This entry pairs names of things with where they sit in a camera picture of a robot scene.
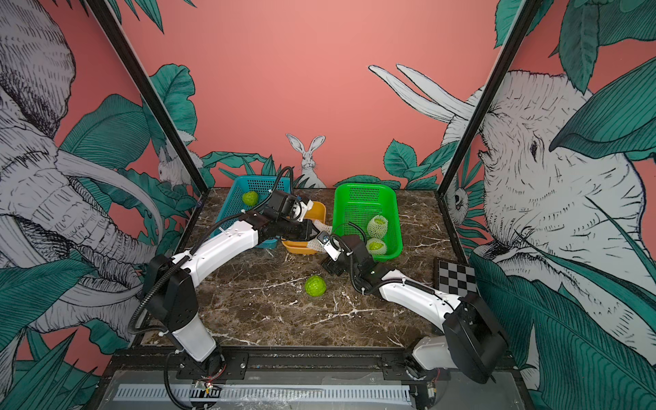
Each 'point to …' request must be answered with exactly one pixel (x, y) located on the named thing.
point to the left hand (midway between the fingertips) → (321, 230)
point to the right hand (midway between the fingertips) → (327, 243)
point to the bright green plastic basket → (355, 203)
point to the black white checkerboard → (453, 278)
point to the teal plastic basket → (231, 202)
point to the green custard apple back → (250, 198)
